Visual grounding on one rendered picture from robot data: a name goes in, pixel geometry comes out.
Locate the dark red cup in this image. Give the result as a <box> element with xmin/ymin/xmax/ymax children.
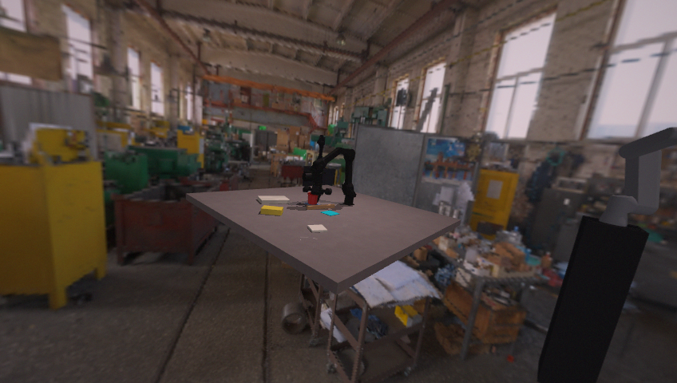
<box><xmin>307</xmin><ymin>192</ymin><xmax>318</xmax><ymax>205</ymax></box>

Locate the yellow rectangular block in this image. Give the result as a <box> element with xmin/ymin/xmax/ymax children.
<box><xmin>260</xmin><ymin>205</ymin><xmax>283</xmax><ymax>215</ymax></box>

